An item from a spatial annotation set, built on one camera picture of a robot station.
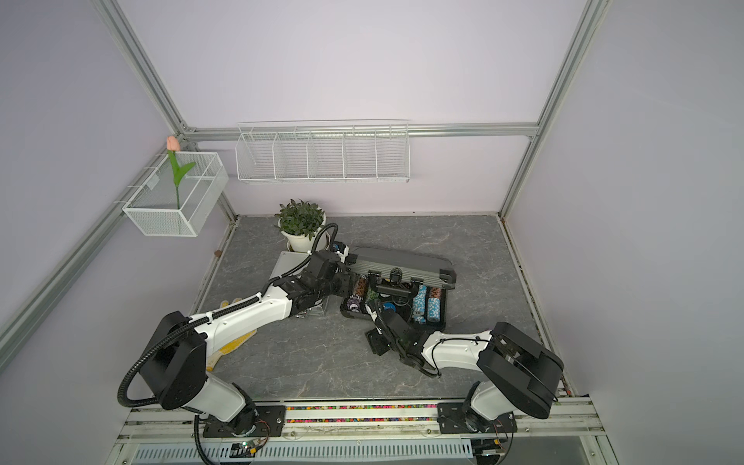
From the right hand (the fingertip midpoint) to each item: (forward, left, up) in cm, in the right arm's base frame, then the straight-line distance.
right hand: (374, 326), depth 88 cm
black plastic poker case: (+5, -10, +16) cm, 20 cm away
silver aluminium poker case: (+24, +31, +2) cm, 39 cm away
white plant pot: (+28, +26, +6) cm, 39 cm away
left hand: (+11, +7, +11) cm, 17 cm away
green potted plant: (+31, +25, +15) cm, 43 cm away
